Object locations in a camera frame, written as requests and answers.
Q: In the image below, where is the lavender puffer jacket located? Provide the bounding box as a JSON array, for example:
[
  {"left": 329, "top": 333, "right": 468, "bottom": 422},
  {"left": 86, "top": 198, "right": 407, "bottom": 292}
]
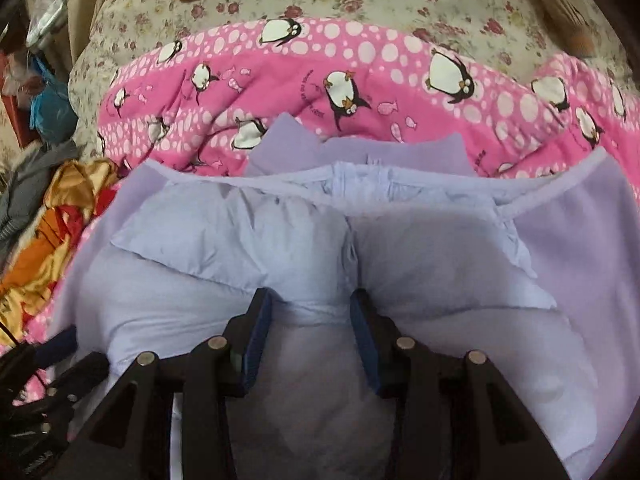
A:
[{"left": 52, "top": 142, "right": 639, "bottom": 479}]

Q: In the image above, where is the grey striped garment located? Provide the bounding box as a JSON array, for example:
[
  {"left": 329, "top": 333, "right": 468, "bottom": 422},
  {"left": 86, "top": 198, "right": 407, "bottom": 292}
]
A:
[{"left": 1, "top": 139, "right": 79, "bottom": 266}]

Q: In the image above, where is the orange yellow cartoon blanket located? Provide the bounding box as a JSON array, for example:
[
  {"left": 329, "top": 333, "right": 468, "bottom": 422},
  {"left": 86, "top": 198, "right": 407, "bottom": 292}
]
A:
[{"left": 1, "top": 158, "right": 118, "bottom": 347}]

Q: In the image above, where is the teal plastic bag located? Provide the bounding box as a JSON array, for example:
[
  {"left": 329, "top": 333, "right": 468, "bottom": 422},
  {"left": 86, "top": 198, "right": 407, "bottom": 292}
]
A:
[{"left": 29, "top": 55, "right": 78, "bottom": 145}]

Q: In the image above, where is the pink penguin quilt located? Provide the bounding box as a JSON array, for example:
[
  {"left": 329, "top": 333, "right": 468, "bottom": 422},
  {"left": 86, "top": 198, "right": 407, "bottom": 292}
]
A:
[{"left": 8, "top": 16, "right": 640, "bottom": 411}]

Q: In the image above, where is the floral bed sheet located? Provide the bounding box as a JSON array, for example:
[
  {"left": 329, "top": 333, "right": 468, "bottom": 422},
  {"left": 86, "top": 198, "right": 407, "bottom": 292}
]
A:
[{"left": 68, "top": 0, "right": 632, "bottom": 176}]

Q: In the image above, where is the beige jacket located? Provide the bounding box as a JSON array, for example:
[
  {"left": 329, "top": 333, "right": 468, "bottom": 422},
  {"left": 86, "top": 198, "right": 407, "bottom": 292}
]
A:
[{"left": 539, "top": 0, "right": 597, "bottom": 58}]

